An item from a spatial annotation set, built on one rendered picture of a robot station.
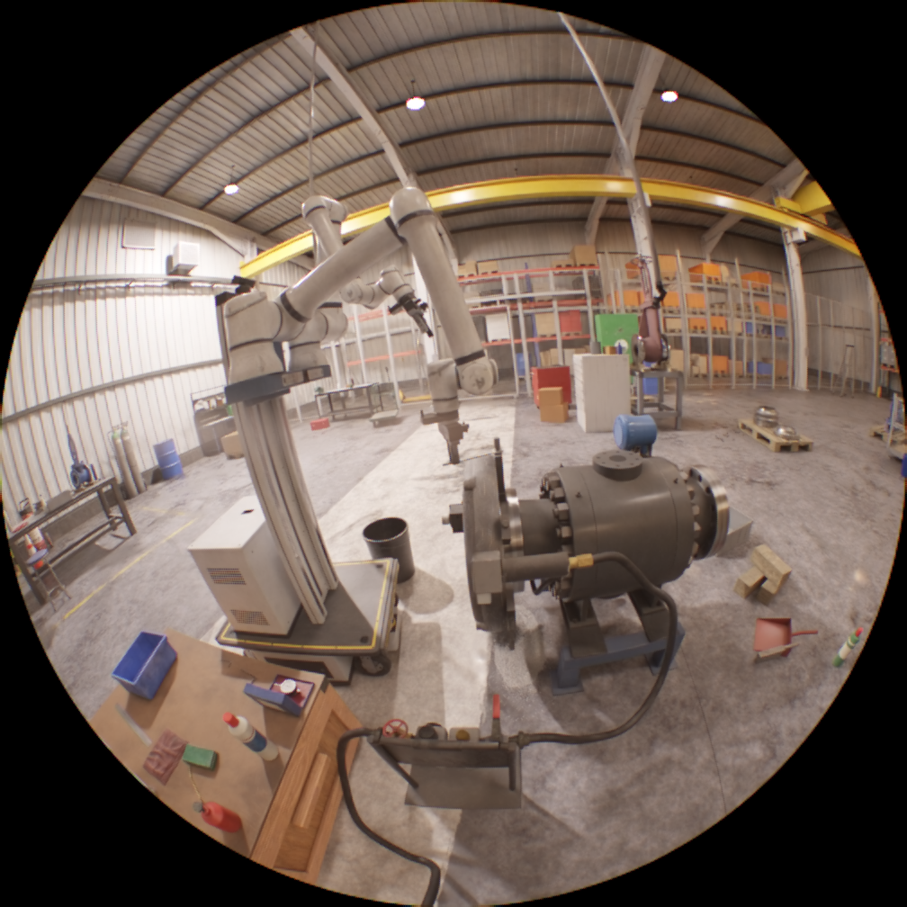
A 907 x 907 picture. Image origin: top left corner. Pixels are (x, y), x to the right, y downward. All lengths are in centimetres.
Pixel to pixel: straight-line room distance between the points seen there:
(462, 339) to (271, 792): 137
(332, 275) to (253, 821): 164
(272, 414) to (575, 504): 128
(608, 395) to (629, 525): 391
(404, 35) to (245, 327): 736
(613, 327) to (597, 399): 363
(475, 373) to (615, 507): 69
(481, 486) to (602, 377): 402
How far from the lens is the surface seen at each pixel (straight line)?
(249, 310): 108
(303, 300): 117
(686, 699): 169
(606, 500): 121
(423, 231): 93
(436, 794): 144
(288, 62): 832
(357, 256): 111
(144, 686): 157
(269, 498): 131
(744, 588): 221
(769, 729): 179
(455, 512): 126
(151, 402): 939
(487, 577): 94
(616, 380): 501
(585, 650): 142
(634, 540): 122
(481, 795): 142
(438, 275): 89
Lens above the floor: 139
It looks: 18 degrees down
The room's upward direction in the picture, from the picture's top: 8 degrees counter-clockwise
